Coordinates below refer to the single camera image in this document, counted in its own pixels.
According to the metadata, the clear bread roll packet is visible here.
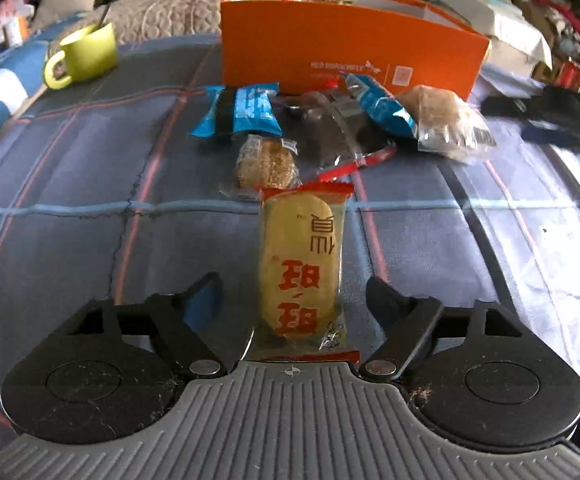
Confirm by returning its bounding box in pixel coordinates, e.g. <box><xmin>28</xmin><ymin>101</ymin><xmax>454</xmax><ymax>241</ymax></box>
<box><xmin>396</xmin><ymin>86</ymin><xmax>497</xmax><ymax>162</ymax></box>

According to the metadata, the yellow red rice cracker packet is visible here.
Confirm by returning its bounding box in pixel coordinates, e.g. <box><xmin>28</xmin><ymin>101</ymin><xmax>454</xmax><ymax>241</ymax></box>
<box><xmin>244</xmin><ymin>181</ymin><xmax>360</xmax><ymax>364</ymax></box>

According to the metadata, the clear red dates packet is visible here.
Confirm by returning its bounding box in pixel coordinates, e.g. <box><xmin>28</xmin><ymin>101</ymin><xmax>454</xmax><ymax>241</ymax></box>
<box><xmin>273</xmin><ymin>89</ymin><xmax>397</xmax><ymax>182</ymax></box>

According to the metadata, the blue black wafer packet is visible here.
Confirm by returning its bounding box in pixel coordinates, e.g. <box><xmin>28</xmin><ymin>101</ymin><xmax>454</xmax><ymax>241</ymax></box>
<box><xmin>190</xmin><ymin>82</ymin><xmax>283</xmax><ymax>139</ymax></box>

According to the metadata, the red can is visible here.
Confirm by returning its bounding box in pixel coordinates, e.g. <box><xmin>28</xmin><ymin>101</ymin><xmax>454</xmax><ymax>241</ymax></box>
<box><xmin>553</xmin><ymin>58</ymin><xmax>580</xmax><ymax>93</ymax></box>

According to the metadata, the plaid blue tablecloth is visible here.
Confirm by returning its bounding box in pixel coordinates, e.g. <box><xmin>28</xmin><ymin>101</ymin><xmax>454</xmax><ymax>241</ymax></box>
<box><xmin>0</xmin><ymin>37</ymin><xmax>580</xmax><ymax>446</ymax></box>

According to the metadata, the blue cookie packet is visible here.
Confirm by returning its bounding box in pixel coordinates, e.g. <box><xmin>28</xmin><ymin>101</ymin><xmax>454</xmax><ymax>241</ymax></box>
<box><xmin>343</xmin><ymin>73</ymin><xmax>417</xmax><ymax>139</ymax></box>

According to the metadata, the orange cardboard box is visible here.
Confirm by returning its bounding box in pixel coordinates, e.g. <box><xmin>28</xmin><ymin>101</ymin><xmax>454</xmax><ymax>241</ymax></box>
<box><xmin>220</xmin><ymin>0</ymin><xmax>489</xmax><ymax>99</ymax></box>

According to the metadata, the round sesame cake packet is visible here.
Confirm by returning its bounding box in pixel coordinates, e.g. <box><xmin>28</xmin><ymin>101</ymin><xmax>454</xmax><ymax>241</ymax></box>
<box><xmin>219</xmin><ymin>134</ymin><xmax>301</xmax><ymax>200</ymax></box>

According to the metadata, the yellow green mug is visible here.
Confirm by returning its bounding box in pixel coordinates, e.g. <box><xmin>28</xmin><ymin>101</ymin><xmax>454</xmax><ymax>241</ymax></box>
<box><xmin>43</xmin><ymin>23</ymin><xmax>118</xmax><ymax>90</ymax></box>

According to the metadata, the blue striped blanket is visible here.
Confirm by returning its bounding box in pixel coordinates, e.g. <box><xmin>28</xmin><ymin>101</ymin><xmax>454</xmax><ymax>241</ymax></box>
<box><xmin>0</xmin><ymin>14</ymin><xmax>81</xmax><ymax>129</ymax></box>

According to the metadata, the quilted beige sofa cover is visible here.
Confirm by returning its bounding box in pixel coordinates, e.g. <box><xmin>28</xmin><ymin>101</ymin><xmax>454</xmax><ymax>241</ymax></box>
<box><xmin>80</xmin><ymin>0</ymin><xmax>223</xmax><ymax>44</ymax></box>

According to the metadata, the pink plastic bag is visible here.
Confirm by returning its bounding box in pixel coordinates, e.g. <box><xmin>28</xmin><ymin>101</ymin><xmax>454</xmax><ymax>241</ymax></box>
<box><xmin>0</xmin><ymin>0</ymin><xmax>35</xmax><ymax>47</ymax></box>

